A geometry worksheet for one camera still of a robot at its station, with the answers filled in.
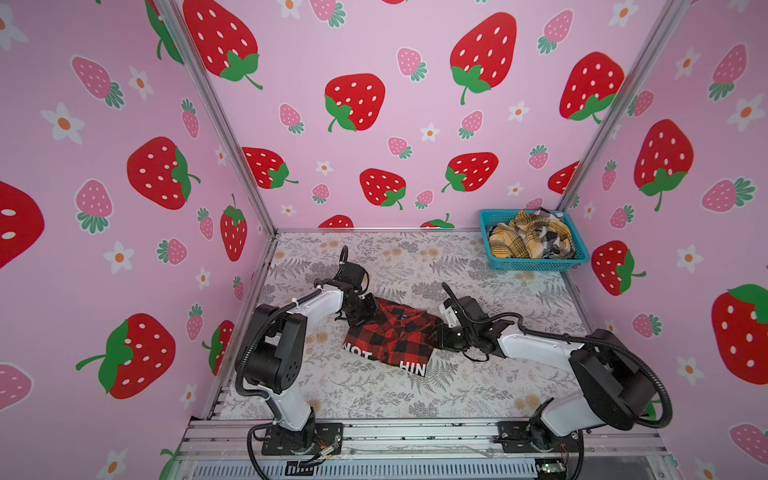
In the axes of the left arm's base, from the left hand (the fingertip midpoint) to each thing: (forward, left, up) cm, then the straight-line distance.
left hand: (381, 315), depth 92 cm
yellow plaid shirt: (+30, -56, +6) cm, 64 cm away
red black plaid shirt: (-6, -5, 0) cm, 8 cm away
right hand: (-8, -13, 0) cm, 16 cm away
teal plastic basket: (+22, -69, +3) cm, 73 cm away
